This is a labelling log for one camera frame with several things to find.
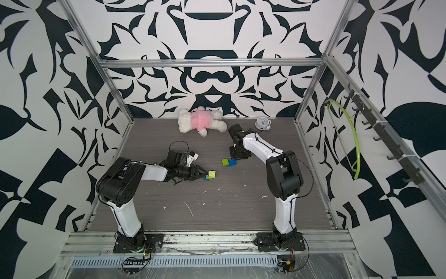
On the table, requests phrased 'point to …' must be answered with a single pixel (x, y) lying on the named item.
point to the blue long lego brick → (232, 163)
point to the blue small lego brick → (204, 178)
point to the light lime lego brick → (212, 174)
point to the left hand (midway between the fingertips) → (204, 173)
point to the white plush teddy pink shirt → (202, 120)
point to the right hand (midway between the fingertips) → (237, 154)
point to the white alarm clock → (263, 124)
